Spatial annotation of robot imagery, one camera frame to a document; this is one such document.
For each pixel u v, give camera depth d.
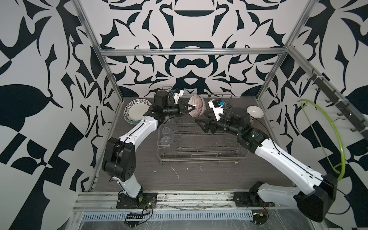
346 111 0.56
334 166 0.61
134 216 0.73
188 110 0.76
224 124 0.59
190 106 0.77
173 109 0.71
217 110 0.60
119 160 0.46
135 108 1.09
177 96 0.76
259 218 0.71
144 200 0.73
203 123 0.61
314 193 0.38
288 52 0.88
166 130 0.88
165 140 0.82
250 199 0.67
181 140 0.99
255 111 1.08
